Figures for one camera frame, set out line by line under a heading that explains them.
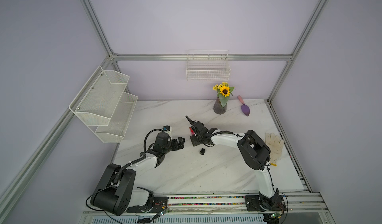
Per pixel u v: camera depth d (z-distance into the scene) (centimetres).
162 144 69
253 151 53
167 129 82
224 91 93
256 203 73
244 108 115
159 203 73
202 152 90
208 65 94
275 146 95
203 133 75
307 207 74
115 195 42
